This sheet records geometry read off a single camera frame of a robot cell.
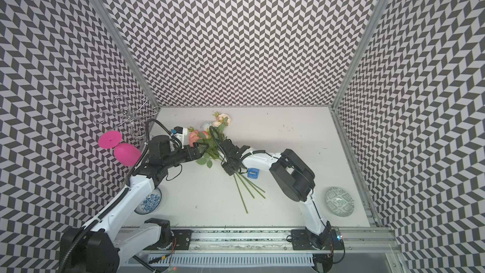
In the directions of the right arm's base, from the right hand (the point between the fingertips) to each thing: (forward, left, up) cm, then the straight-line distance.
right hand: (232, 168), depth 94 cm
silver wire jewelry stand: (+26, +54, +12) cm, 61 cm away
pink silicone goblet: (-6, +38, +25) cm, 46 cm away
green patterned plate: (-17, -49, 0) cm, 51 cm away
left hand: (+1, +11, +18) cm, 21 cm away
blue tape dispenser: (-4, -11, +3) cm, 12 cm away
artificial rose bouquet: (+19, +12, +4) cm, 23 cm away
